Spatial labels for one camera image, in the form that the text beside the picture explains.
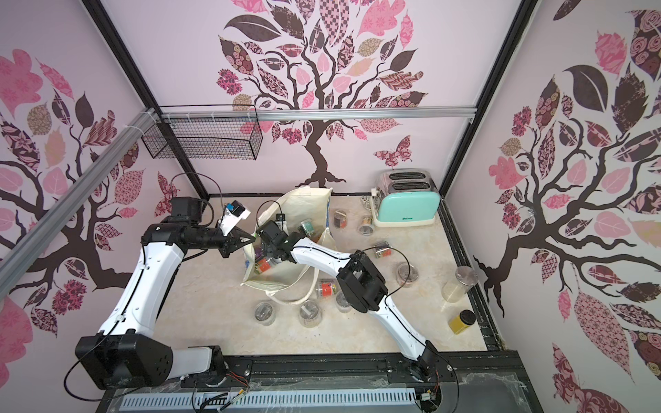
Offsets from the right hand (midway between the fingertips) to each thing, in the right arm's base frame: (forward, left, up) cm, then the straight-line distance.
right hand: (274, 242), depth 94 cm
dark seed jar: (+12, -25, -2) cm, 28 cm away
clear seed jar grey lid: (-26, 0, -2) cm, 26 cm away
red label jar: (-17, -19, -3) cm, 26 cm away
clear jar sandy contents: (-18, -64, -4) cm, 67 cm away
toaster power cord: (+26, -37, -6) cm, 46 cm away
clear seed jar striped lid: (-26, -15, -2) cm, 30 cm away
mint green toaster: (+15, -50, +8) cm, 53 cm away
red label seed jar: (-9, +4, -1) cm, 10 cm away
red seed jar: (-2, -41, -5) cm, 41 cm away
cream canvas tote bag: (+5, -14, +16) cm, 22 cm away
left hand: (-11, +3, +16) cm, 20 cm away
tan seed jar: (+9, -36, -4) cm, 37 cm away
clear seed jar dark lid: (-23, -25, -3) cm, 34 cm away
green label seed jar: (+5, -13, +3) cm, 14 cm away
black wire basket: (+55, +36, +10) cm, 66 cm away
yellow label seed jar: (-30, -61, +1) cm, 68 cm away
